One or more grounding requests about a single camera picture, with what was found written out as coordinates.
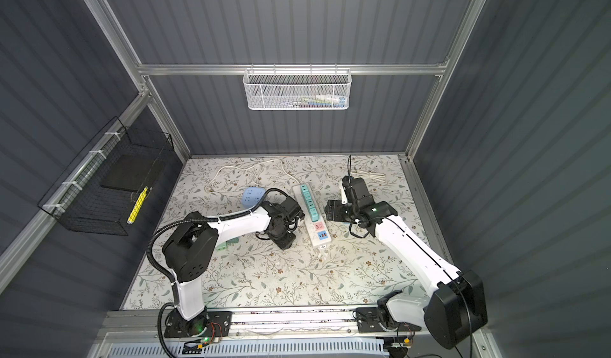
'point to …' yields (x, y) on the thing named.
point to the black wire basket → (103, 191)
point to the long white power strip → (317, 231)
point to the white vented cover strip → (343, 348)
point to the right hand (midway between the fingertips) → (336, 210)
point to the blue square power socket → (251, 196)
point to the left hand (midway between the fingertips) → (286, 242)
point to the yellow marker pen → (136, 208)
